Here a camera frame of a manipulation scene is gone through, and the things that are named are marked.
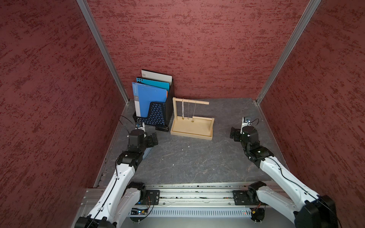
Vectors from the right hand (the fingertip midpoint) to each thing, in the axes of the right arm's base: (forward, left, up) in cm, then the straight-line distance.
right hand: (239, 130), depth 83 cm
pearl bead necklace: (+18, +34, -1) cm, 38 cm away
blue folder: (+21, +59, +11) cm, 63 cm away
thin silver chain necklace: (+19, +30, -3) cm, 36 cm away
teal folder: (+29, +47, +12) cm, 56 cm away
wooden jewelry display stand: (+15, +25, -18) cm, 34 cm away
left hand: (-3, +54, -1) cm, 54 cm away
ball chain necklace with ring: (+30, +25, -16) cm, 42 cm away
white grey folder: (+40, +57, +13) cm, 71 cm away
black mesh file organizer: (+14, +48, 0) cm, 50 cm away
